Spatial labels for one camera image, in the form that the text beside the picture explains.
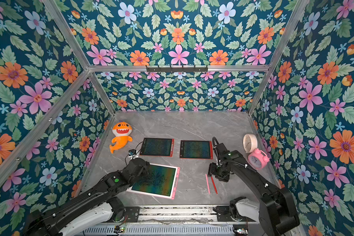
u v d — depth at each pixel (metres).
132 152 0.71
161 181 0.84
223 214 0.73
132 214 0.73
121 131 0.99
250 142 0.89
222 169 0.68
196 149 0.98
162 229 0.70
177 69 0.92
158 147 0.99
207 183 0.84
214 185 0.84
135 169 0.59
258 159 0.84
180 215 0.75
